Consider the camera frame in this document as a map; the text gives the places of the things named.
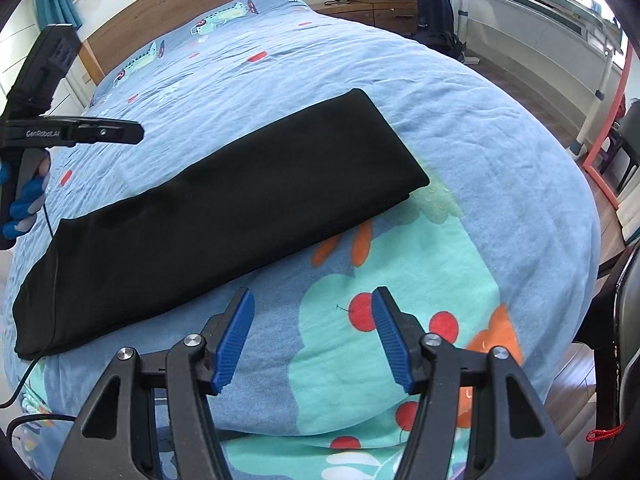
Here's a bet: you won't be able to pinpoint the black office chair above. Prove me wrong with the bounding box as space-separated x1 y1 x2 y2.
574 243 639 479

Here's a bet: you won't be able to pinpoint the white wardrobe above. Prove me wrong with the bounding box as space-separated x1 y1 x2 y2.
1 3 88 120

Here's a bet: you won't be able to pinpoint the teal curtain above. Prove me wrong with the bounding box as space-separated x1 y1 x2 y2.
35 0 82 30

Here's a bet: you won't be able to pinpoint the wooden headboard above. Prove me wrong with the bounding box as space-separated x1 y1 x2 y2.
77 0 284 86

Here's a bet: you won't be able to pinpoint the blue gloved left hand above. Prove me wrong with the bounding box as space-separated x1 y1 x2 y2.
1 148 51 242

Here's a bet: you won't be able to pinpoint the long glass desk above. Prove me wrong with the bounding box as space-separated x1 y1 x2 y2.
452 0 626 158

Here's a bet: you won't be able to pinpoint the blue patterned bed quilt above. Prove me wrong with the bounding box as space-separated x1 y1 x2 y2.
1 0 600 479

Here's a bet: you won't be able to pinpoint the dark tote bag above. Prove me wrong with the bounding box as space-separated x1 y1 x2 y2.
409 0 465 62

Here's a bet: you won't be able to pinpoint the black pants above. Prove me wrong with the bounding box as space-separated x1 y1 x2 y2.
13 89 428 360

